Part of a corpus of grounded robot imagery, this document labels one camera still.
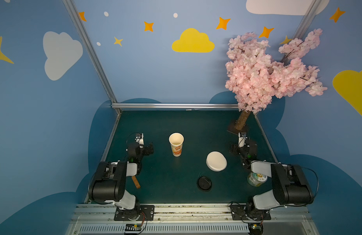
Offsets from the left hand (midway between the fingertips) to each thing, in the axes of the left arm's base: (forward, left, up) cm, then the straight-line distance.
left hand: (145, 140), depth 95 cm
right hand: (+2, -63, 0) cm, 63 cm away
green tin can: (-24, -66, +1) cm, 70 cm away
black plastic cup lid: (-25, -38, -6) cm, 46 cm away
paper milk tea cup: (-2, -21, +5) cm, 22 cm away
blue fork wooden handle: (-25, +2, -6) cm, 26 cm away
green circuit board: (-46, -1, -9) cm, 47 cm away
